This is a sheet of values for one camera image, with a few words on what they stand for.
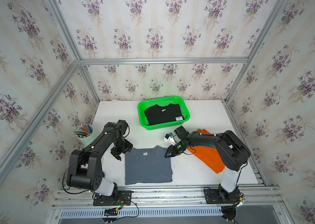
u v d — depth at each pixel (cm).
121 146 71
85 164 47
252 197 75
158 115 107
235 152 49
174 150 81
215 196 73
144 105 108
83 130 86
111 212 71
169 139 86
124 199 72
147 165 87
